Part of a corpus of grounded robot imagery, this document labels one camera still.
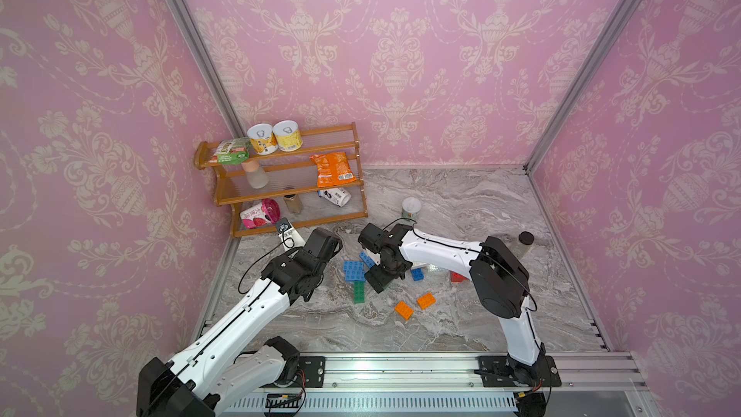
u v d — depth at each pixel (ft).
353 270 2.97
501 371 2.41
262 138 2.73
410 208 3.28
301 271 1.76
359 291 2.86
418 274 2.94
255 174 3.05
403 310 2.73
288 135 2.73
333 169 3.18
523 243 2.89
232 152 2.73
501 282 1.66
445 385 2.50
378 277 2.62
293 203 3.30
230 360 1.43
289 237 2.16
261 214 3.19
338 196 3.37
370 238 2.45
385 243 2.16
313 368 2.44
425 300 2.79
